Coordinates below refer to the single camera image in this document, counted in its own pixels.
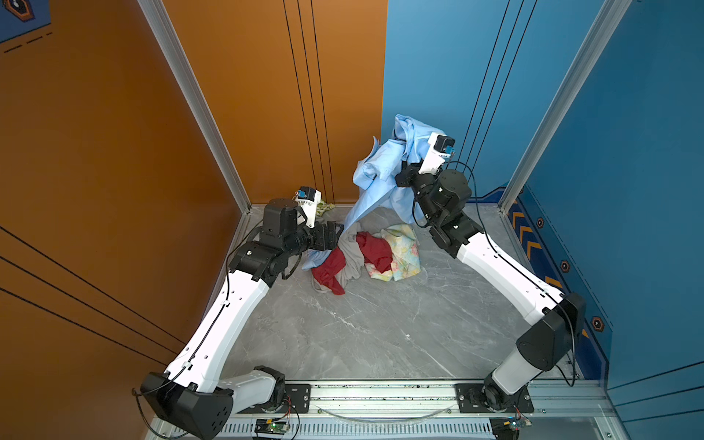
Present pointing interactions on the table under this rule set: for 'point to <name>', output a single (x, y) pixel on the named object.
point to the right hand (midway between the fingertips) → (400, 147)
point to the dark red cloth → (377, 254)
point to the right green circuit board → (518, 423)
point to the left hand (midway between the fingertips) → (332, 222)
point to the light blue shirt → (385, 202)
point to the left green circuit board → (271, 426)
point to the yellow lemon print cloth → (323, 206)
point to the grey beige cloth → (353, 255)
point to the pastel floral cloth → (404, 250)
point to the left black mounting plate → (298, 400)
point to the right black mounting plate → (470, 400)
